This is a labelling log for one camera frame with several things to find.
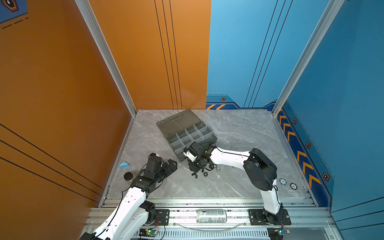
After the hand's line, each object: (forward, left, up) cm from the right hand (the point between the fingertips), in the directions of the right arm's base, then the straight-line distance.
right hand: (190, 167), depth 90 cm
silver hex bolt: (-1, -16, 0) cm, 17 cm away
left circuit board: (-32, +19, -2) cm, 37 cm away
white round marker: (-8, -53, -2) cm, 54 cm away
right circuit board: (-32, -42, -4) cm, 53 cm away
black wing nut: (-4, -2, 0) cm, 5 cm away
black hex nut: (-4, -9, 0) cm, 10 cm away
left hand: (-2, +10, +7) cm, 12 cm away
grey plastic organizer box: (+29, +9, +1) cm, 30 cm away
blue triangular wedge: (+1, +41, +1) cm, 41 cm away
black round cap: (-9, +32, +9) cm, 35 cm away
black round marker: (-11, -58, -2) cm, 59 cm away
